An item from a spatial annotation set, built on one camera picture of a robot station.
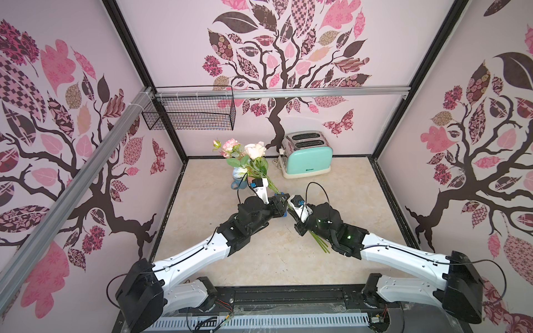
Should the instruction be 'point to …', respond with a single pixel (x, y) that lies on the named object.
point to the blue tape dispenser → (286, 213)
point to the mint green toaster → (305, 154)
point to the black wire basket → (191, 113)
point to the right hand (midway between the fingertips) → (289, 207)
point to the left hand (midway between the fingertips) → (289, 200)
